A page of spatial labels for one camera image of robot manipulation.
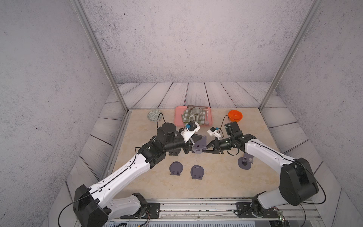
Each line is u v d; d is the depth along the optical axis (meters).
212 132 0.77
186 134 0.58
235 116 1.12
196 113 1.14
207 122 1.11
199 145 0.71
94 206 0.37
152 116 1.15
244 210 0.72
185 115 1.15
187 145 0.60
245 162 0.87
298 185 0.42
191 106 1.23
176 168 0.89
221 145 0.71
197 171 0.86
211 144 0.74
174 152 0.93
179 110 1.20
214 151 0.72
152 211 0.73
